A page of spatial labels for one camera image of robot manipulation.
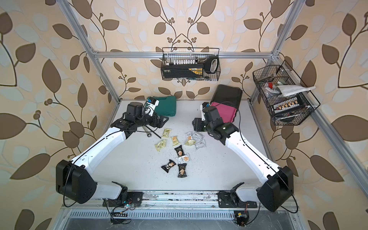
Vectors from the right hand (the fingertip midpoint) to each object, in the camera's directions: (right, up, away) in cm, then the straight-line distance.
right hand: (195, 123), depth 79 cm
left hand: (-18, +5, +1) cm, 19 cm away
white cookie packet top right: (+2, -10, +17) cm, 20 cm away
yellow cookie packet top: (-20, -7, +20) cm, 29 cm away
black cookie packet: (-10, -18, +12) cm, 24 cm away
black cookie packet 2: (-15, -25, +6) cm, 29 cm away
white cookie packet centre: (-8, -22, +8) cm, 25 cm away
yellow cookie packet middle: (-13, -13, +17) cm, 25 cm away
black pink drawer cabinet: (+23, +16, +20) cm, 34 cm away
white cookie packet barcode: (+4, -15, +15) cm, 21 cm away
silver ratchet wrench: (-33, -7, +22) cm, 41 cm away
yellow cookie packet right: (-3, -13, +15) cm, 20 cm away
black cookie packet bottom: (-8, -29, +3) cm, 30 cm away
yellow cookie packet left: (-23, -15, +15) cm, 31 cm away
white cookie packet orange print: (-4, -10, +19) cm, 22 cm away
